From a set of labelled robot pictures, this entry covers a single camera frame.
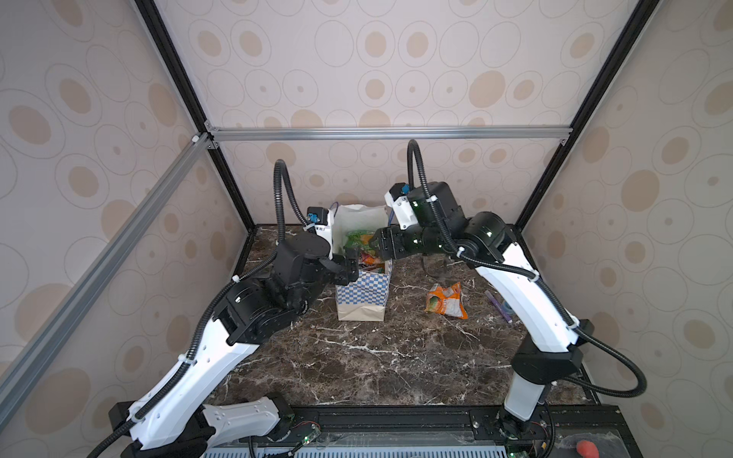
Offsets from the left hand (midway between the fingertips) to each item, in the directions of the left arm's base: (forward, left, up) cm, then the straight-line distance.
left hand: (355, 247), depth 58 cm
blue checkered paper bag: (+5, -1, -29) cm, 29 cm away
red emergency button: (-31, -55, -37) cm, 73 cm away
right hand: (+7, -8, -4) cm, 11 cm away
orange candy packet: (+9, -27, -37) cm, 47 cm away
